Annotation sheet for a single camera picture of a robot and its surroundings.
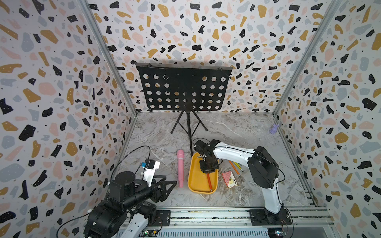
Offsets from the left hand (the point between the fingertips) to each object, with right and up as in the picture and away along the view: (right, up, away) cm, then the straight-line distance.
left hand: (172, 180), depth 60 cm
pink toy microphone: (0, -3, +29) cm, 29 cm away
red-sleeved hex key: (+17, -10, +24) cm, 31 cm away
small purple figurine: (+64, +19, +47) cm, 82 cm away
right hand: (+14, -6, +28) cm, 32 cm away
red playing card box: (+29, -9, +26) cm, 39 cm away
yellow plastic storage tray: (+10, -10, +26) cm, 30 cm away
